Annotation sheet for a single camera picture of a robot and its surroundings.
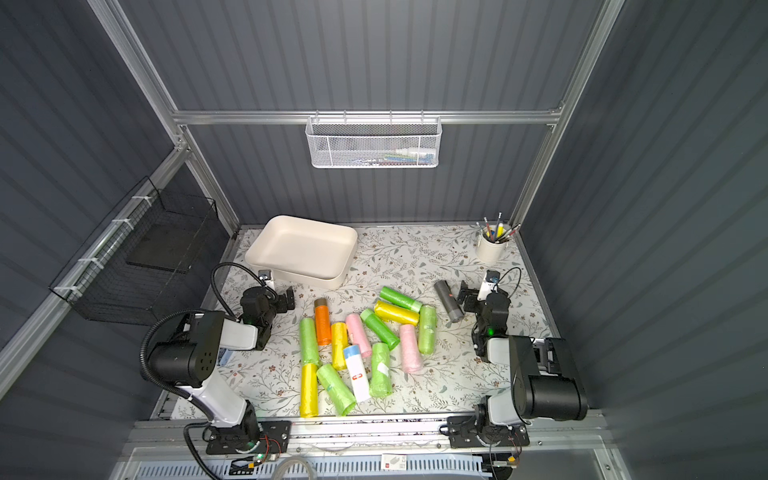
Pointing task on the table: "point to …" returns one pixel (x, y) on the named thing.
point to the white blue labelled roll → (357, 373)
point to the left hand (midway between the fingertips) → (279, 288)
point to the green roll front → (341, 395)
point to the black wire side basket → (128, 269)
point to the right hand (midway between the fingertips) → (484, 284)
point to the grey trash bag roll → (450, 302)
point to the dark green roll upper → (400, 299)
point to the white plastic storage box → (306, 252)
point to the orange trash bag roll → (323, 321)
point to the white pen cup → (490, 251)
